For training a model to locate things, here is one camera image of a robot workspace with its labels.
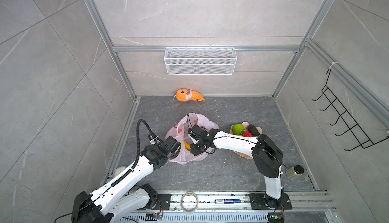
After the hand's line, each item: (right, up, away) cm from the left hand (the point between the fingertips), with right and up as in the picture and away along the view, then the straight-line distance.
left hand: (168, 149), depth 79 cm
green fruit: (+40, +9, +11) cm, 43 cm away
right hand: (+14, -3, +8) cm, 16 cm away
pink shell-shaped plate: (+47, +11, +16) cm, 51 cm away
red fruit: (+47, +6, +14) cm, 49 cm away
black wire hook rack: (+82, +9, -21) cm, 85 cm away
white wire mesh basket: (+17, +54, +21) cm, 61 cm away
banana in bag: (+10, 0, +6) cm, 12 cm away
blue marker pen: (+30, -24, -6) cm, 39 cm away
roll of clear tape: (+8, -23, -6) cm, 25 cm away
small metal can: (+66, -9, -4) cm, 67 cm away
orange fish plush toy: (+6, +32, +31) cm, 45 cm away
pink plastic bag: (+9, -2, -2) cm, 9 cm away
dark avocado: (+50, +9, +12) cm, 52 cm away
